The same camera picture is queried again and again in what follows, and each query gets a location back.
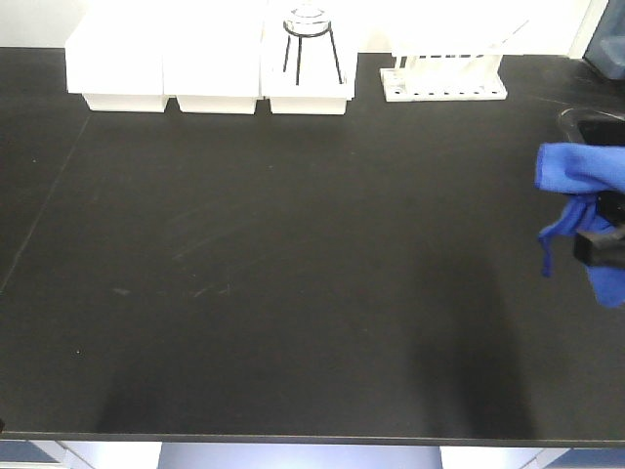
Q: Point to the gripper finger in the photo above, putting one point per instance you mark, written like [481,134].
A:
[612,207]

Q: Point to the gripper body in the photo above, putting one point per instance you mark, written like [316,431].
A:
[598,249]

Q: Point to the blue cloth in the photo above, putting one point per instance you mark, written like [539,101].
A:
[576,171]

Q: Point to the black sink basin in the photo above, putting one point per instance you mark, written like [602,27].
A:
[600,129]

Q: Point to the grey-blue plastic container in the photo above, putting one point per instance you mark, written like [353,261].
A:
[608,54]

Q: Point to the clear glass rod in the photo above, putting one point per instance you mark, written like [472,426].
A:
[508,35]

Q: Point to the white test tube rack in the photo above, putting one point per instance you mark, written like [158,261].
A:
[439,90]

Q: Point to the glass flask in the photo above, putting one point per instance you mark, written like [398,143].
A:
[306,22]

